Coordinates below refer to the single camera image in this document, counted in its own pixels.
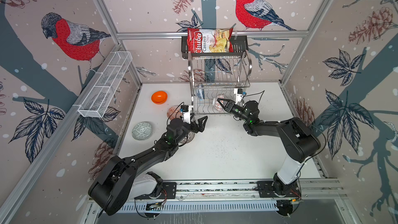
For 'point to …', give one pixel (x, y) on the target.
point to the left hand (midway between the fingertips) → (201, 116)
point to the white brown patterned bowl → (190, 136)
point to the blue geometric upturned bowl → (218, 106)
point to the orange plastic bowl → (159, 97)
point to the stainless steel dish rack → (217, 75)
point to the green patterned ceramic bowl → (141, 131)
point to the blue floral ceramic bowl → (201, 94)
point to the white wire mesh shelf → (105, 84)
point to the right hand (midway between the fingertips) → (215, 103)
